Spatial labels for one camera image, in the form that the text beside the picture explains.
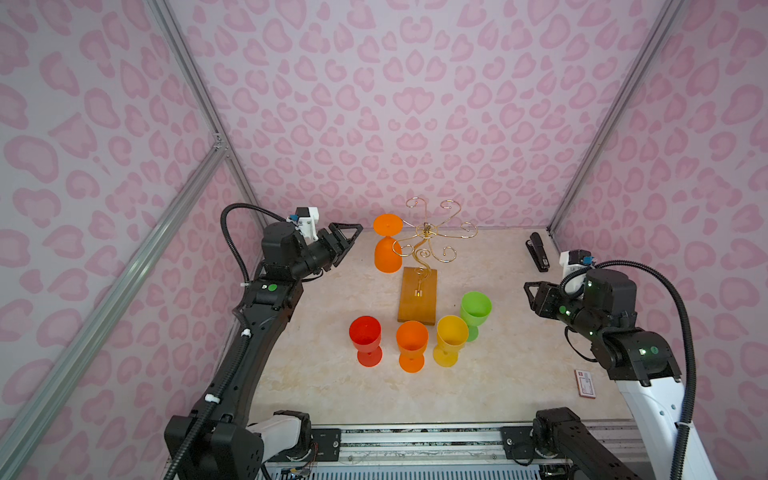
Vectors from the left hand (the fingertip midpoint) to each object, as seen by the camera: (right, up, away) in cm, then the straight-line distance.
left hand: (362, 228), depth 68 cm
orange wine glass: (+6, -6, +15) cm, 17 cm away
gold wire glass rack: (+14, -3, +14) cm, 20 cm away
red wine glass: (0, -26, +8) cm, 27 cm away
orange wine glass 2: (+12, -28, +11) cm, 32 cm away
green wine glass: (+31, -22, +19) cm, 42 cm away
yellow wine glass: (+23, -27, +14) cm, 38 cm away
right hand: (+38, -12, -2) cm, 40 cm away
